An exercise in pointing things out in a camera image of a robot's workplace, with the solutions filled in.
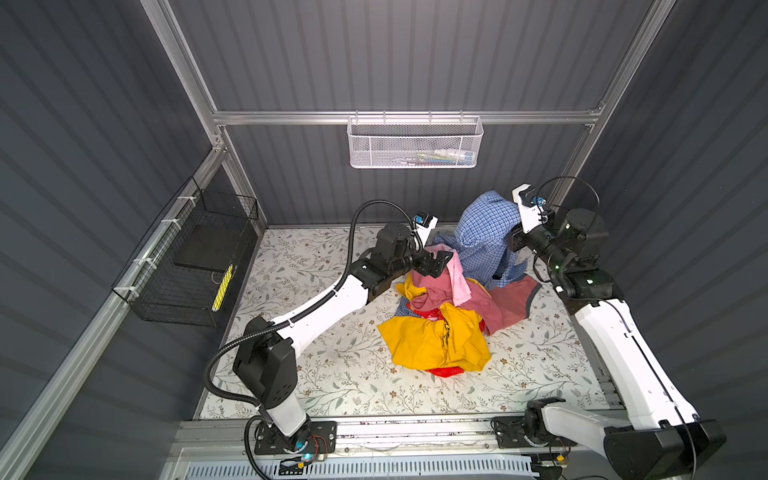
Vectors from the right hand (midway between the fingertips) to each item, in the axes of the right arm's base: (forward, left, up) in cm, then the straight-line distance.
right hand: (513, 207), depth 67 cm
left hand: (0, +16, -13) cm, 20 cm away
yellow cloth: (-17, +10, -34) cm, 40 cm away
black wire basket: (-9, +80, -11) cm, 82 cm away
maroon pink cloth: (-3, -8, -37) cm, 38 cm away
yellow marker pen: (-14, +68, -12) cm, 70 cm away
